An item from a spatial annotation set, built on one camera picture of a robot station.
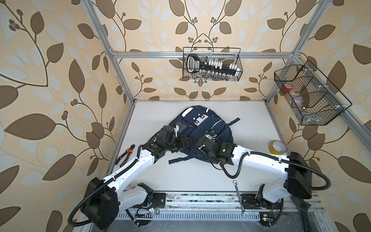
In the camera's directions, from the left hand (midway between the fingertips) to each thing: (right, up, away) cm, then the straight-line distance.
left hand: (188, 140), depth 78 cm
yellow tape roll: (+53, -8, +11) cm, 54 cm away
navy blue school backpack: (+3, +9, +20) cm, 22 cm away
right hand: (+6, -6, +3) cm, 9 cm away
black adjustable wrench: (+58, -32, -6) cm, 67 cm away
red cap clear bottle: (+57, +29, +3) cm, 64 cm away
